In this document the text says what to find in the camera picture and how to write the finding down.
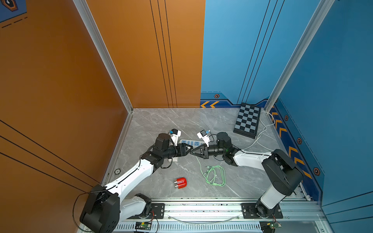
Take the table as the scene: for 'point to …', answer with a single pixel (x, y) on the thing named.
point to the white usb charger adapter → (175, 159)
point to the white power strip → (194, 143)
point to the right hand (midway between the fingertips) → (192, 153)
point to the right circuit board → (268, 226)
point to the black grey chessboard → (247, 119)
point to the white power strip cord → (259, 135)
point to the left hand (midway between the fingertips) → (191, 146)
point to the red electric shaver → (180, 183)
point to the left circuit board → (143, 225)
